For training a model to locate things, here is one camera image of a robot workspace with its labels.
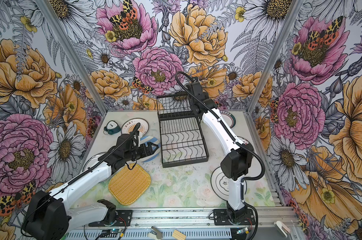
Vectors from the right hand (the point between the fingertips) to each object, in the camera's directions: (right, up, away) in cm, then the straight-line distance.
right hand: (201, 99), depth 84 cm
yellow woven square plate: (-41, -48, 0) cm, 63 cm away
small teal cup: (-60, -17, +22) cm, 66 cm away
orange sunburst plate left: (-50, -15, +28) cm, 59 cm away
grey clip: (-21, -64, -15) cm, 69 cm away
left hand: (-27, -29, -1) cm, 40 cm away
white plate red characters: (-66, -37, +9) cm, 76 cm away
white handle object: (+36, -62, -14) cm, 73 cm away
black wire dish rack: (-11, -25, +18) cm, 33 cm away
